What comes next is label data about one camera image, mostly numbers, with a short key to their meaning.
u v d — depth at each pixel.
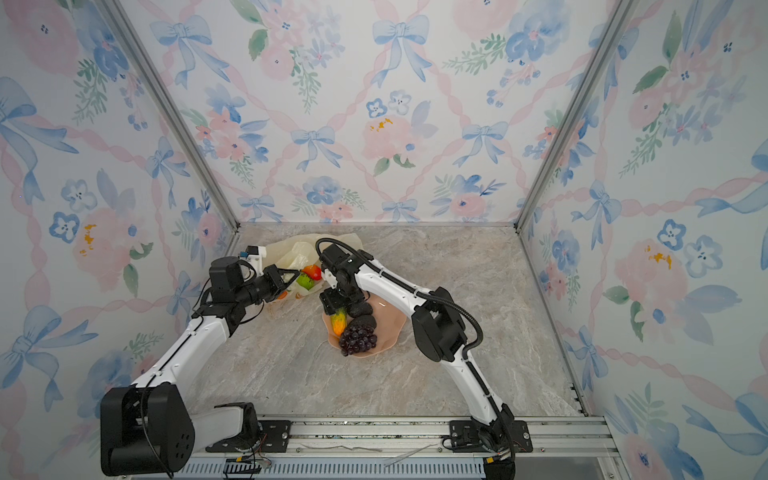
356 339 0.82
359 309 0.90
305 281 0.97
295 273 0.81
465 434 0.74
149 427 0.41
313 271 1.01
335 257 0.74
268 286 0.73
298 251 0.83
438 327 0.56
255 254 0.76
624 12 0.68
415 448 0.74
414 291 0.58
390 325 0.91
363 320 0.90
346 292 0.77
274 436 0.74
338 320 0.86
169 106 0.85
